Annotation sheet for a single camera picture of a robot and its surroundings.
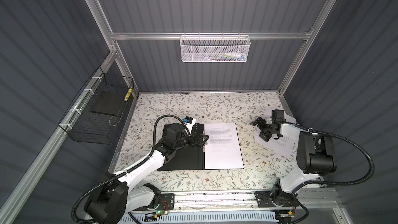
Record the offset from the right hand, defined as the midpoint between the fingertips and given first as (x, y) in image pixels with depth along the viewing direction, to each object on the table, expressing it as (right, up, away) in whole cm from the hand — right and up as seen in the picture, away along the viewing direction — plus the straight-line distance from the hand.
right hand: (256, 128), depth 96 cm
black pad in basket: (-82, +16, -18) cm, 85 cm away
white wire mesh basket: (-25, +56, +14) cm, 63 cm away
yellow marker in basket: (-74, +20, -16) cm, 78 cm away
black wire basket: (-85, +10, -23) cm, 89 cm away
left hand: (-34, -1, -16) cm, 38 cm away
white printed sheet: (-22, -12, -5) cm, 26 cm away
